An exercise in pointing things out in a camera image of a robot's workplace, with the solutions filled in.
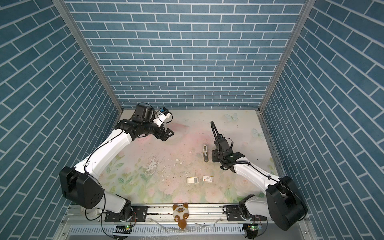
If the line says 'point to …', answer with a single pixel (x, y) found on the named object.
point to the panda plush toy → (180, 213)
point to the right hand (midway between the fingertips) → (215, 150)
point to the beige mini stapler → (205, 152)
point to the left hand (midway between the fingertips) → (168, 128)
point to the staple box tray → (192, 179)
